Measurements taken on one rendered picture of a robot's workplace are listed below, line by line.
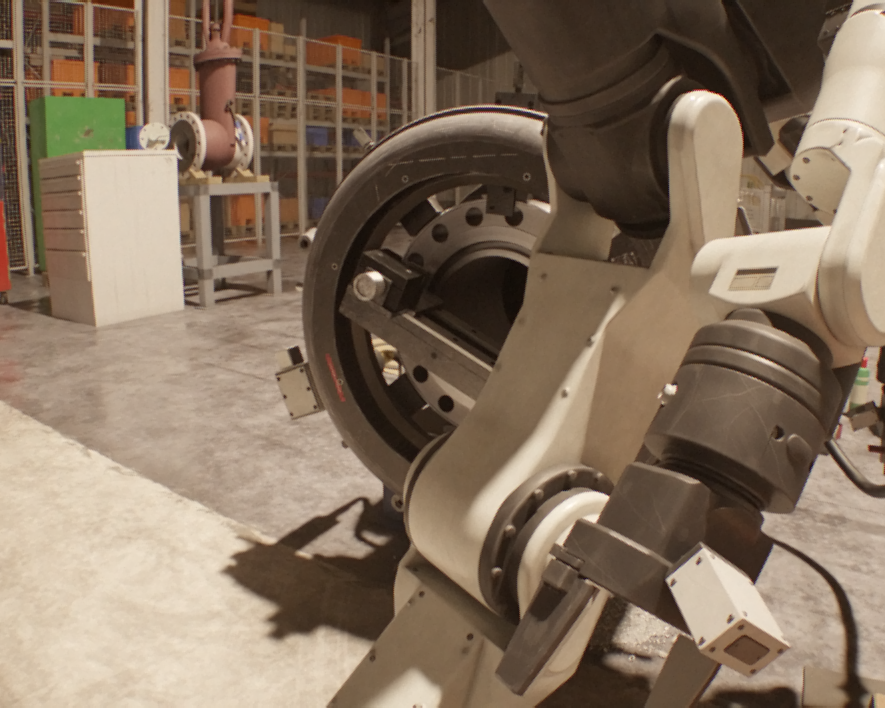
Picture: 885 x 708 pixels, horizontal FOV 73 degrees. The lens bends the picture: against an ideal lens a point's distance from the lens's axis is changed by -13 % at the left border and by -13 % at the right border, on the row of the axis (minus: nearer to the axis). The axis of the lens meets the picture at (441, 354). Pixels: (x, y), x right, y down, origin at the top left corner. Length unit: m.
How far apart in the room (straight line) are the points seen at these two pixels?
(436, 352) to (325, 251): 0.29
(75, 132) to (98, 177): 3.55
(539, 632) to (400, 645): 0.32
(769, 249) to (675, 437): 0.12
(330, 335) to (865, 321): 1.05
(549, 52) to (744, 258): 0.23
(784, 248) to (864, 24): 0.19
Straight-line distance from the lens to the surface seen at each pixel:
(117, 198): 4.82
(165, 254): 5.02
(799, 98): 0.70
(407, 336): 1.17
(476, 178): 1.16
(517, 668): 0.32
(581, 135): 0.57
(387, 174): 1.18
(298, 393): 1.41
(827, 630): 1.56
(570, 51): 0.54
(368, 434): 1.29
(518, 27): 0.55
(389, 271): 1.11
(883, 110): 0.46
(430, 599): 0.63
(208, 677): 1.35
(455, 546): 0.55
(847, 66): 0.49
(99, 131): 8.41
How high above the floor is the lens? 0.85
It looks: 14 degrees down
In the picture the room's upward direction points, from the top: straight up
